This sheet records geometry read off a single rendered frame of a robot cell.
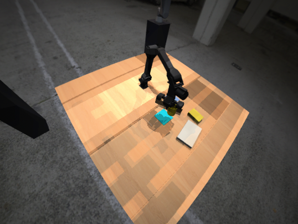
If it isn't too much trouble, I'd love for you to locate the yellow cup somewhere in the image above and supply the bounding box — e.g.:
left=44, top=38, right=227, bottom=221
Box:
left=167, top=105, right=178, bottom=116

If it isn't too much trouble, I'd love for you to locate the yellow rectangular block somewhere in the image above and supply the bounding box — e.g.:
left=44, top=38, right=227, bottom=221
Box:
left=188, top=108, right=204, bottom=123

